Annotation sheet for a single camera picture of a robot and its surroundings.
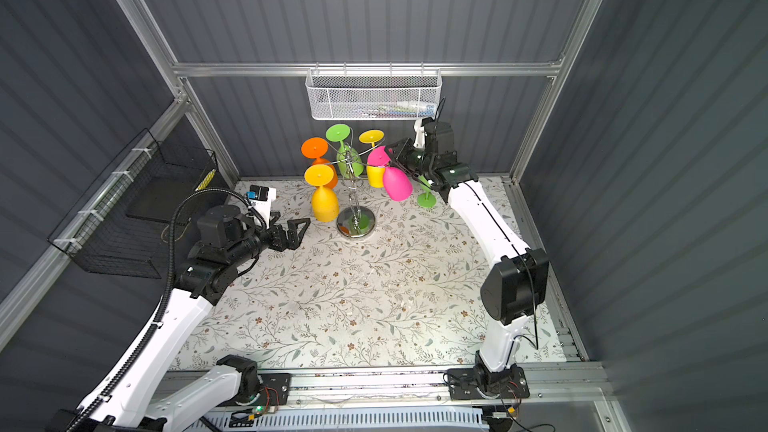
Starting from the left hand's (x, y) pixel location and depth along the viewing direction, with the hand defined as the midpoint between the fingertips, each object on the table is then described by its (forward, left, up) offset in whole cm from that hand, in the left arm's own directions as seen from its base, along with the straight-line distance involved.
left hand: (293, 216), depth 72 cm
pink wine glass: (+15, -27, -5) cm, 31 cm away
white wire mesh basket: (+70, -21, -7) cm, 73 cm away
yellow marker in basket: (+15, +27, -1) cm, 31 cm away
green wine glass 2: (+24, -13, -4) cm, 28 cm away
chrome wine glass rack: (+18, -13, -27) cm, 35 cm away
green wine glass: (+27, -39, -27) cm, 55 cm away
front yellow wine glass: (+9, -6, -6) cm, 12 cm away
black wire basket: (+2, +40, -1) cm, 40 cm away
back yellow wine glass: (+20, -21, -6) cm, 30 cm away
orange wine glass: (+21, -4, +4) cm, 22 cm away
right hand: (+16, -24, +7) cm, 29 cm away
